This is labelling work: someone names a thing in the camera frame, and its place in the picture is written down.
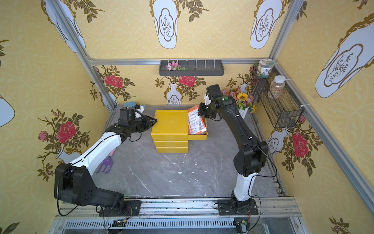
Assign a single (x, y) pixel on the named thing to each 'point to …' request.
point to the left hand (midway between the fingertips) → (151, 121)
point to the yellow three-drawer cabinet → (170, 132)
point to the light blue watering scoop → (132, 104)
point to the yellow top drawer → (203, 136)
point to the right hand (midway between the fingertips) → (203, 111)
